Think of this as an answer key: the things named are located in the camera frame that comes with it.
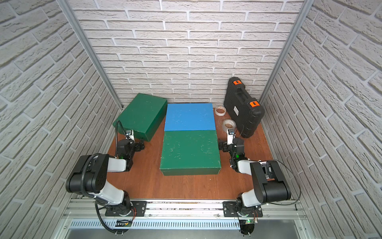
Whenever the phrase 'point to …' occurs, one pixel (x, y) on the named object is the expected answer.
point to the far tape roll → (220, 110)
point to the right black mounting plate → (235, 209)
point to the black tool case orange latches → (243, 110)
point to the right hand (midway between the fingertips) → (229, 137)
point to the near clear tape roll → (229, 124)
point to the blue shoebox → (189, 117)
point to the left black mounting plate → (130, 208)
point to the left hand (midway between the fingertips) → (135, 136)
